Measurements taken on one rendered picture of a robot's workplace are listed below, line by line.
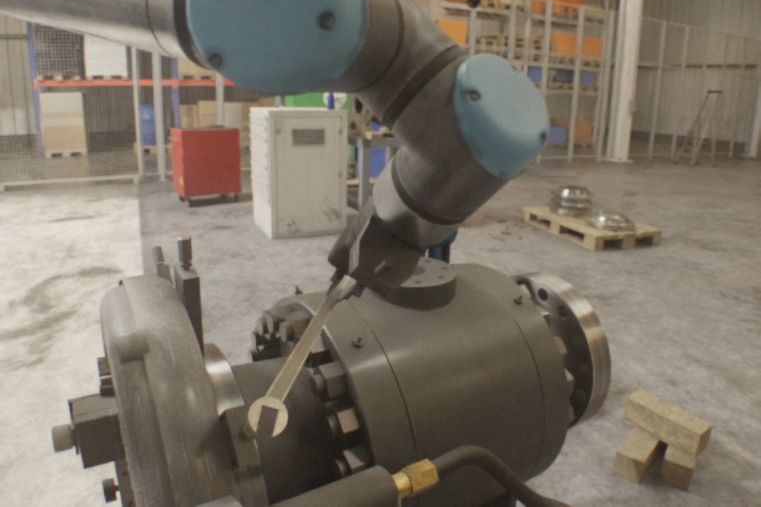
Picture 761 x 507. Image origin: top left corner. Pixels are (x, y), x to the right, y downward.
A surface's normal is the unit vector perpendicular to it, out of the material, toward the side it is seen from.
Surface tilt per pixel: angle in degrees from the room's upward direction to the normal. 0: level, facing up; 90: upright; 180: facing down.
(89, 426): 94
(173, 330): 21
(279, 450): 59
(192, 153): 90
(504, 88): 54
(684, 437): 90
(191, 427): 46
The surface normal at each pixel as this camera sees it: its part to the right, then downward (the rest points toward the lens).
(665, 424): -0.84, 0.11
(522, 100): 0.48, -0.40
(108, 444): 0.52, 0.28
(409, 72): -0.16, 0.08
